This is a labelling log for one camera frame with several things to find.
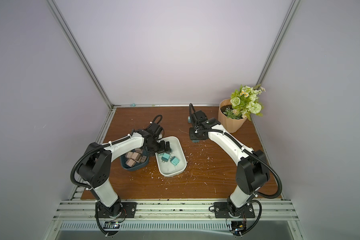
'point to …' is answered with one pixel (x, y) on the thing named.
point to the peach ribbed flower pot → (231, 122)
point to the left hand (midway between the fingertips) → (168, 151)
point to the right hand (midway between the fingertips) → (194, 133)
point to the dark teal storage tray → (138, 165)
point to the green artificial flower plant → (245, 102)
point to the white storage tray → (167, 169)
